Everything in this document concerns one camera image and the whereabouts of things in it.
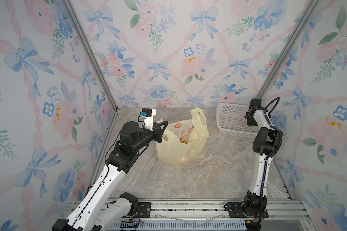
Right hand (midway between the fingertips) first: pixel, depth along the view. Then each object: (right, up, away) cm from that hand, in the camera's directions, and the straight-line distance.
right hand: (251, 117), depth 108 cm
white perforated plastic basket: (-14, -3, +2) cm, 14 cm away
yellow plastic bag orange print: (-52, -15, -18) cm, 57 cm away
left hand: (-60, -4, -43) cm, 74 cm away
